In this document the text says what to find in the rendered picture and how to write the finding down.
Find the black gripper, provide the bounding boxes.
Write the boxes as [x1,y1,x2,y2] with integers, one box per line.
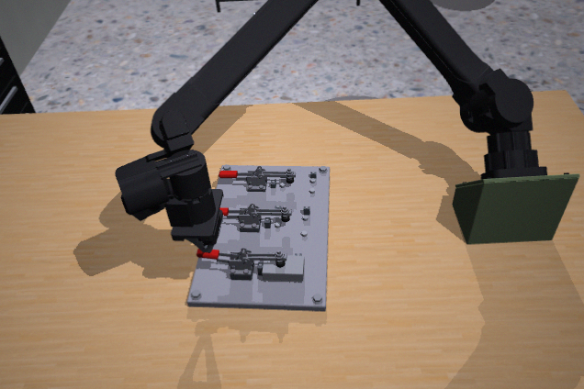
[171,185,224,252]

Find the black toggle clamp with red handle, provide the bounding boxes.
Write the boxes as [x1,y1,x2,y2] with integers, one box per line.
[220,203,292,232]
[219,166,296,192]

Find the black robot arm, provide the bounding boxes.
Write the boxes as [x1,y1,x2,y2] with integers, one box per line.
[115,0,547,228]

